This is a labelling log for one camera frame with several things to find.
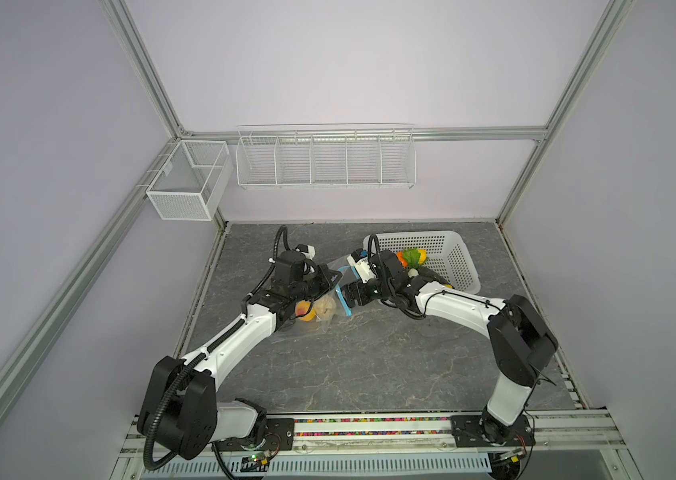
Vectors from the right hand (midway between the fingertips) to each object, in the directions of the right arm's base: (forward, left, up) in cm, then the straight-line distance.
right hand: (345, 291), depth 87 cm
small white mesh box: (+37, +53, +13) cm, 66 cm away
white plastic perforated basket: (+21, -36, -9) cm, 43 cm away
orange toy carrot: (+17, -19, -7) cm, 26 cm away
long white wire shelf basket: (+46, -10, +16) cm, 50 cm away
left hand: (-1, 0, +8) cm, 8 cm away
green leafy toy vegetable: (+19, -23, -7) cm, 30 cm away
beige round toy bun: (-5, +6, -1) cm, 8 cm away
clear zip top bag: (-5, +1, +7) cm, 9 cm away
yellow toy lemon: (+19, -27, -8) cm, 34 cm away
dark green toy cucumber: (+12, -29, -9) cm, 32 cm away
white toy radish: (+13, -22, -9) cm, 27 cm away
